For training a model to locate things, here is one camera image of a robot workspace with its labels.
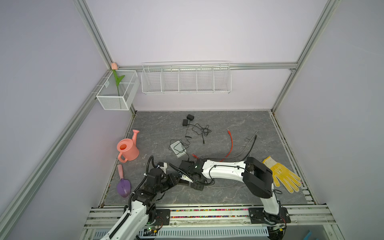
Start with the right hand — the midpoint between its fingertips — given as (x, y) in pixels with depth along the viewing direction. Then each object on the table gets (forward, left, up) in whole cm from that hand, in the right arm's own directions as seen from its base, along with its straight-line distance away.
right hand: (198, 182), depth 85 cm
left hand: (+1, +10, +4) cm, 11 cm away
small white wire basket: (+44, +48, +33) cm, 73 cm away
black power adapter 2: (+49, +7, +2) cm, 50 cm away
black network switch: (-5, 0, +10) cm, 11 cm away
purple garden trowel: (-3, +42, +2) cm, 42 cm away
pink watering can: (+15, +41, +12) cm, 46 cm away
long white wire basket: (+58, +8, +31) cm, 67 cm away
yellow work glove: (+1, -53, 0) cm, 53 cm away
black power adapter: (+44, +11, +2) cm, 45 cm away
